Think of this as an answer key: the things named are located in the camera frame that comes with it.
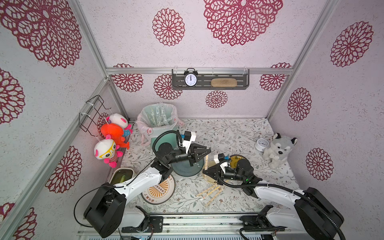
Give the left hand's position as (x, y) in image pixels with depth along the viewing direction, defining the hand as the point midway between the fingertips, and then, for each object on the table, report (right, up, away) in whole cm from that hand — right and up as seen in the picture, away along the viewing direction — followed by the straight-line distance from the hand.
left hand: (209, 150), depth 67 cm
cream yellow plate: (0, -14, +5) cm, 15 cm away
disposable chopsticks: (-1, -6, +2) cm, 7 cm away
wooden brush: (+11, +38, +23) cm, 46 cm away
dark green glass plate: (-13, -14, +24) cm, 30 cm away
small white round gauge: (+40, 0, +35) cm, 53 cm away
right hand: (-2, -11, +6) cm, 13 cm away
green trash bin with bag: (-31, +17, +27) cm, 45 cm away
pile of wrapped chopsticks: (+3, -26, +17) cm, 32 cm away
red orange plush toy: (-53, +8, +22) cm, 58 cm away
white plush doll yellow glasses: (-54, -1, +13) cm, 55 cm away
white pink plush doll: (-53, +16, +27) cm, 61 cm away
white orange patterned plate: (-25, -26, +17) cm, 40 cm away
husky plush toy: (+40, -3, +17) cm, 44 cm away
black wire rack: (-60, +13, +9) cm, 62 cm away
